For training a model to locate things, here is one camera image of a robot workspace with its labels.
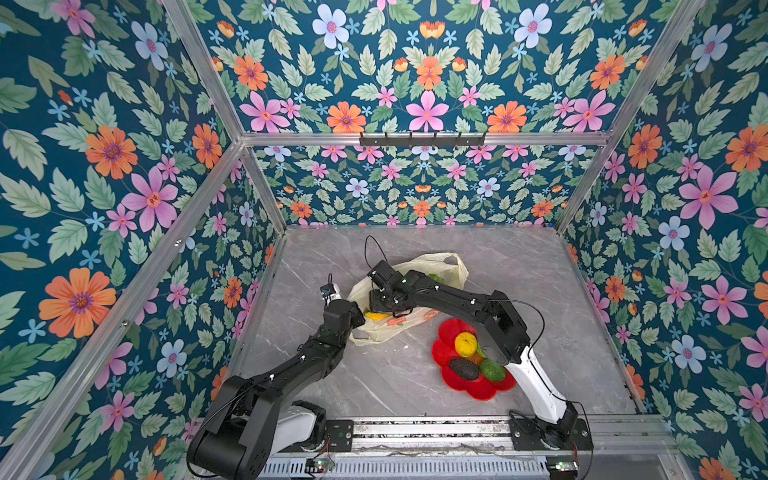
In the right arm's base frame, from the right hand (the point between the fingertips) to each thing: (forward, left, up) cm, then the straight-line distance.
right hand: (375, 302), depth 94 cm
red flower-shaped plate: (-15, -21, -3) cm, 26 cm away
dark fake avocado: (-21, -26, 0) cm, 33 cm away
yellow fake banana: (-6, -1, +2) cm, 6 cm away
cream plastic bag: (+8, -22, +8) cm, 25 cm away
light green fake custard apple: (-22, -33, +1) cm, 40 cm away
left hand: (-2, +4, +7) cm, 8 cm away
